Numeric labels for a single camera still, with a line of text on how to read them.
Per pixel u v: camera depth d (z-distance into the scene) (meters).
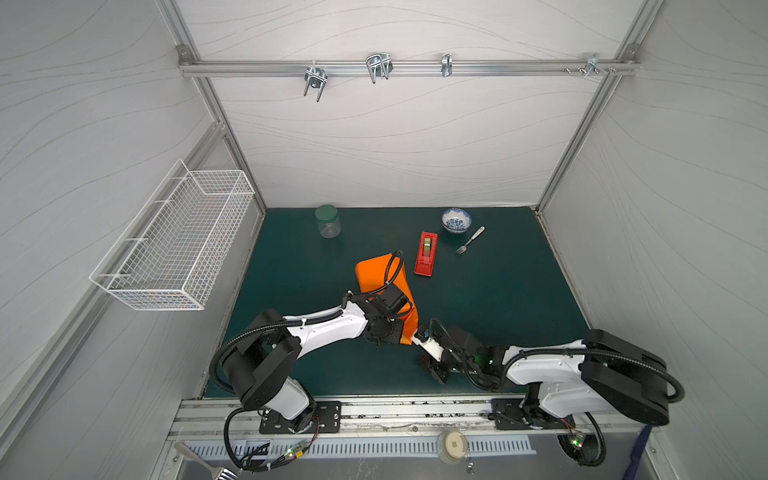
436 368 0.72
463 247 1.10
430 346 0.73
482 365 0.65
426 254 0.99
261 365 0.43
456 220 1.15
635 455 0.69
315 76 0.79
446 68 0.78
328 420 0.73
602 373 0.44
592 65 0.76
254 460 0.69
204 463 0.67
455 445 0.61
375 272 0.96
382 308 0.67
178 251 0.69
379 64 0.77
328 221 1.06
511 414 0.72
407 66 0.80
